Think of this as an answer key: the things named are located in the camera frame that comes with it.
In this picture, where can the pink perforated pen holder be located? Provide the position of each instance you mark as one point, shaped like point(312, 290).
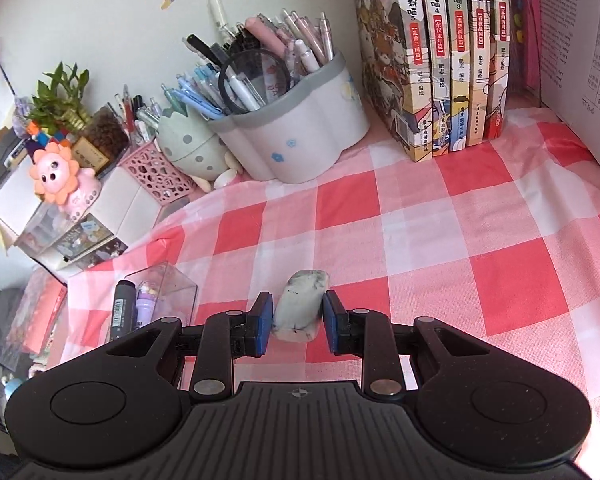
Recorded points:
point(155, 180)

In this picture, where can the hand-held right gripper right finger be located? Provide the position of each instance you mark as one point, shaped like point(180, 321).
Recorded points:
point(334, 325)

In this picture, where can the egg shaped pen holder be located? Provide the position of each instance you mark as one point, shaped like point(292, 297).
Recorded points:
point(190, 145)

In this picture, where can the white grey flower pen holder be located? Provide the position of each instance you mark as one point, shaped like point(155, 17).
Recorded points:
point(300, 130)

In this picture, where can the pens in flower holder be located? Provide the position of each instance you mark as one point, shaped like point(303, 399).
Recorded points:
point(300, 40)

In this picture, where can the green bamboo plant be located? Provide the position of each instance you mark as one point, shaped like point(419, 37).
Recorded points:
point(60, 95)

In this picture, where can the pink lion toy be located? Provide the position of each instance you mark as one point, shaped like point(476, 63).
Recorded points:
point(55, 172)

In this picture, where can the colourful puzzle cube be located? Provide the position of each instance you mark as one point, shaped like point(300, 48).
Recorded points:
point(45, 137)

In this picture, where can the purple marker with dome cap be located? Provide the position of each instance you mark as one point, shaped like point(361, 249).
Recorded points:
point(145, 305)

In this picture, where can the pink folder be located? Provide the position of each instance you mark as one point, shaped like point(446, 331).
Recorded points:
point(527, 35)

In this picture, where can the pink gift box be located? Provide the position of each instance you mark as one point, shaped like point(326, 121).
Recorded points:
point(35, 320)

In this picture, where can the white eraser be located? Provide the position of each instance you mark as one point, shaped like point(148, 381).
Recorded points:
point(300, 305)

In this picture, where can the clear plastic storage tub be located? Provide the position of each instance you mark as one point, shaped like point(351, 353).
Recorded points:
point(37, 232)

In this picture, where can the black magnifying glass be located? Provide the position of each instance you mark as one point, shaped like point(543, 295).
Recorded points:
point(255, 80)

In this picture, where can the open white paper book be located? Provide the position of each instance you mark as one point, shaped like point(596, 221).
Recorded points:
point(580, 60)

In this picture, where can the blue plush toy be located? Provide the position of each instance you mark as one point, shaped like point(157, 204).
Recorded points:
point(14, 387)

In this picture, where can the white desktop drawer organizer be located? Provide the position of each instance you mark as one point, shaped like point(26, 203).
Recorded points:
point(130, 210)

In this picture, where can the pink white checked tablecloth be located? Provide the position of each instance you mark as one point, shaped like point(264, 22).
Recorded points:
point(430, 240)

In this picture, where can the white cardboard box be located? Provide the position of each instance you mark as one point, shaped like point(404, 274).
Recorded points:
point(15, 205)

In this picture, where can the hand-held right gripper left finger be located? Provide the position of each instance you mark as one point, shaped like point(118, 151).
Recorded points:
point(262, 325)

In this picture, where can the clear plastic box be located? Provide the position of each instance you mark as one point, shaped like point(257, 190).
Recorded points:
point(180, 290)

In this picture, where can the purple sachet charm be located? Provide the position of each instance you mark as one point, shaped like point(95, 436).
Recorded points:
point(22, 115)

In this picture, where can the clear box with brown contents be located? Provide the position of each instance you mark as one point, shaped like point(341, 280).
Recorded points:
point(105, 132)

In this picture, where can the black marker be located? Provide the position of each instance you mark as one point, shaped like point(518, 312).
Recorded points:
point(122, 310)

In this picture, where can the pens in pink holder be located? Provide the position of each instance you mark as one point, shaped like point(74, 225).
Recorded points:
point(127, 115)

